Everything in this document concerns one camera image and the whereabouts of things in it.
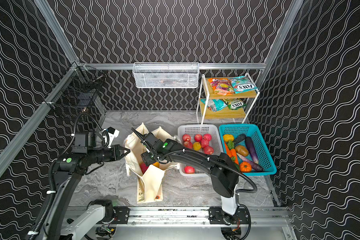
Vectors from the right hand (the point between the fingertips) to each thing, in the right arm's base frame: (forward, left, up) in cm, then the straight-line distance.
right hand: (149, 157), depth 81 cm
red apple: (-3, -22, -9) cm, 24 cm away
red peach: (+19, -20, -7) cm, 28 cm away
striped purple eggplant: (+2, -60, -11) cm, 61 cm away
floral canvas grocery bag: (-14, -2, -2) cm, 14 cm away
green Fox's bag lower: (+38, -53, +4) cm, 65 cm away
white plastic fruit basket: (+23, -38, -5) cm, 45 cm away
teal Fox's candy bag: (+34, -51, +23) cm, 65 cm away
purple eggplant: (+12, -62, -11) cm, 64 cm away
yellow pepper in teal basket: (+21, -48, -10) cm, 53 cm away
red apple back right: (+21, -34, -9) cm, 41 cm away
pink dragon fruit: (-13, -3, +15) cm, 20 cm away
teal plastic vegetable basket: (+24, -63, -7) cm, 68 cm away
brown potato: (+10, -54, -9) cm, 56 cm away
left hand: (-4, +5, +14) cm, 15 cm away
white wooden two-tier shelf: (+29, -32, +21) cm, 48 cm away
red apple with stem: (+10, -34, -8) cm, 36 cm away
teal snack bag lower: (+36, -39, +5) cm, 53 cm away
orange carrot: (+12, -47, -12) cm, 50 cm away
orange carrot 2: (+10, -50, -12) cm, 52 cm away
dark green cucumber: (+21, -57, -10) cm, 61 cm away
